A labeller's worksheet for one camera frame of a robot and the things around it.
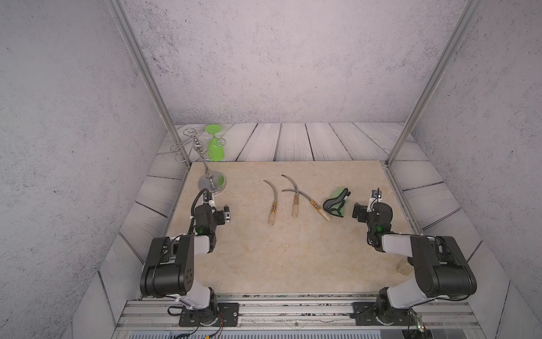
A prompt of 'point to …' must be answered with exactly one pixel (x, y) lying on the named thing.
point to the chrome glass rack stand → (214, 181)
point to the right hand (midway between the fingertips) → (370, 203)
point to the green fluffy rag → (336, 205)
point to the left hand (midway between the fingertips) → (218, 205)
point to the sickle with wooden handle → (295, 210)
